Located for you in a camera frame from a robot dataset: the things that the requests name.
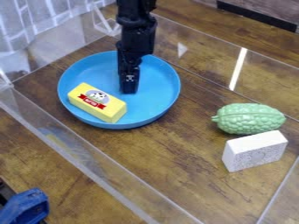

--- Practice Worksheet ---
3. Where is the white foam brick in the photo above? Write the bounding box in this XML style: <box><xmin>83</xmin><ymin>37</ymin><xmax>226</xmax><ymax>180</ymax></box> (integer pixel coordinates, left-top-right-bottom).
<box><xmin>222</xmin><ymin>130</ymin><xmax>289</xmax><ymax>172</ymax></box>

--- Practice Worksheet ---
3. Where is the white checkered cloth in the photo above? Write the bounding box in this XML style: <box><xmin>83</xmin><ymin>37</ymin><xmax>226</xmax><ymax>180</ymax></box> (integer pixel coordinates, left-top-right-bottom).
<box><xmin>0</xmin><ymin>0</ymin><xmax>117</xmax><ymax>55</ymax></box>

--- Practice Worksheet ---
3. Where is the clear acrylic enclosure wall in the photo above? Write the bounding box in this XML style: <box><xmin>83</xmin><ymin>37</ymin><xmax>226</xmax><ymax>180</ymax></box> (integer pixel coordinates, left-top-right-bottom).
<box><xmin>0</xmin><ymin>0</ymin><xmax>299</xmax><ymax>224</ymax></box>

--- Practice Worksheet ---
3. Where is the blue round tray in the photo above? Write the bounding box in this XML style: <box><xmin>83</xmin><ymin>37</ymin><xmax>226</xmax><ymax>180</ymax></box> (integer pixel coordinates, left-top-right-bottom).
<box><xmin>58</xmin><ymin>51</ymin><xmax>182</xmax><ymax>130</ymax></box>

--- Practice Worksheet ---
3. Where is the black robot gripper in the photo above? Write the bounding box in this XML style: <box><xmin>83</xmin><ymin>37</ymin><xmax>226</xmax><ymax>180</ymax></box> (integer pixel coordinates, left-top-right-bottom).
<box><xmin>117</xmin><ymin>0</ymin><xmax>158</xmax><ymax>94</ymax></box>

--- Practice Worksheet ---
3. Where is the yellow butter brick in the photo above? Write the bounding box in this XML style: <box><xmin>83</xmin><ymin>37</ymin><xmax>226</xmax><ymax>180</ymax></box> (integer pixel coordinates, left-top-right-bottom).
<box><xmin>68</xmin><ymin>82</ymin><xmax>127</xmax><ymax>123</ymax></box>

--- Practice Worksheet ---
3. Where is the green bitter gourd toy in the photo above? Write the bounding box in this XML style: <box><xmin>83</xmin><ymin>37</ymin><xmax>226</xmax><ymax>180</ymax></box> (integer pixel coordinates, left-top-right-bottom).
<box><xmin>211</xmin><ymin>103</ymin><xmax>286</xmax><ymax>135</ymax></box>

